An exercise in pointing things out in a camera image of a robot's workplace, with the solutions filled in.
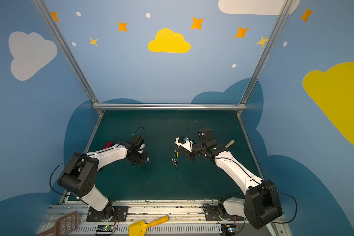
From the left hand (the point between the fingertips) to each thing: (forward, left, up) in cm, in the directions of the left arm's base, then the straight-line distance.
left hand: (148, 160), depth 92 cm
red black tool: (+9, +29, +2) cm, 30 cm away
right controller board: (-35, -45, -1) cm, 57 cm away
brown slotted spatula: (-35, +36, -1) cm, 50 cm away
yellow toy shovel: (-36, -1, 0) cm, 36 cm away
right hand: (0, -20, +17) cm, 26 cm away
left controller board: (-36, +16, -1) cm, 39 cm away
